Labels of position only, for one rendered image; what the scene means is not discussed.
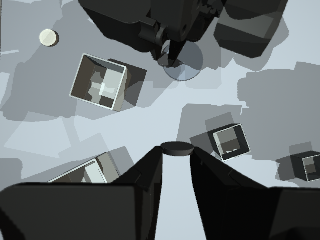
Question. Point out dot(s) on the small white round disc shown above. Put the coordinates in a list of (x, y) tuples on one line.
[(48, 37)]

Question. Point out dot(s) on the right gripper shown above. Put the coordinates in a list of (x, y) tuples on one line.
[(245, 26)]

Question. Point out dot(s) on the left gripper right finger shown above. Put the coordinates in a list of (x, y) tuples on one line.
[(234, 207)]

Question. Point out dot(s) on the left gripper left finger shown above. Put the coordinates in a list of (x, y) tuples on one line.
[(86, 211)]

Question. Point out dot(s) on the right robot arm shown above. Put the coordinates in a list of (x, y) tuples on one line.
[(143, 24)]

